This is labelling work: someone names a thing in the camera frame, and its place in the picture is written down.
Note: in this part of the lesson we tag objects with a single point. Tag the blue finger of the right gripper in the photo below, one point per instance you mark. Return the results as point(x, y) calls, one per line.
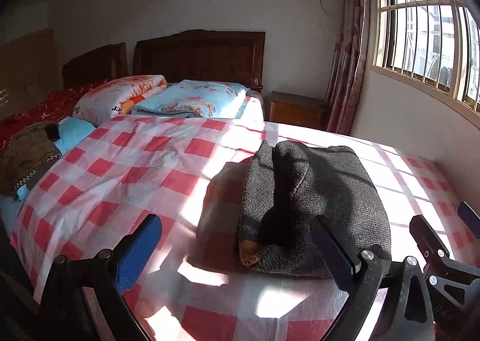
point(433, 250)
point(470, 218)

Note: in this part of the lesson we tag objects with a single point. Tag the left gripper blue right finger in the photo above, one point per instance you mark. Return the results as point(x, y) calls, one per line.
point(339, 254)

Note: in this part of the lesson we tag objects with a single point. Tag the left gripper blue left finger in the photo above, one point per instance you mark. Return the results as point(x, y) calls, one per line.
point(134, 251)

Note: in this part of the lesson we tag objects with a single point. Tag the dark knit striped sweater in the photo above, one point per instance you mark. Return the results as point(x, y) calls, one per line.
point(287, 185)

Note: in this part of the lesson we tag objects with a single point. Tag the red white checkered bedsheet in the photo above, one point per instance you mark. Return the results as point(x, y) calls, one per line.
point(190, 173)

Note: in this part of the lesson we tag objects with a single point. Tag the light blue pillow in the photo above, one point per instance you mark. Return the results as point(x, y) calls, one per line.
point(71, 132)

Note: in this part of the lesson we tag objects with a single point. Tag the brown patterned garment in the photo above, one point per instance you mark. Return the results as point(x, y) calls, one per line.
point(26, 154)

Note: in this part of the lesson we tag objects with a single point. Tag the wooden nightstand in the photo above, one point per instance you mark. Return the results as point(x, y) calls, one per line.
point(292, 109)

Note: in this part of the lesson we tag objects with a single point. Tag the pink floral curtain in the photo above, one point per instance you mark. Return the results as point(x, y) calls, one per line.
point(347, 76)

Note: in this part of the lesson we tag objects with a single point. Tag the orange floral folded quilt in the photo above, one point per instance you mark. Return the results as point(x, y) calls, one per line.
point(117, 97)

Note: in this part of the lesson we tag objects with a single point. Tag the red floral blanket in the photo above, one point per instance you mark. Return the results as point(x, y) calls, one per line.
point(58, 105)

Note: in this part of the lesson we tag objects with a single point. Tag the light blue floral quilt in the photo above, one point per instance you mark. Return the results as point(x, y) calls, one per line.
point(195, 99)

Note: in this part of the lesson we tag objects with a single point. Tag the barred window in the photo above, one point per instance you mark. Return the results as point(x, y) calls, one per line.
point(434, 43)

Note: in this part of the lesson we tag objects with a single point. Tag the dark wooden headboard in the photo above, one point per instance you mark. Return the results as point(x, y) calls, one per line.
point(106, 63)
point(204, 55)

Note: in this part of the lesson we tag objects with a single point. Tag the brown wooden wardrobe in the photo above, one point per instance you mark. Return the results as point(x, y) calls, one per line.
point(28, 71)

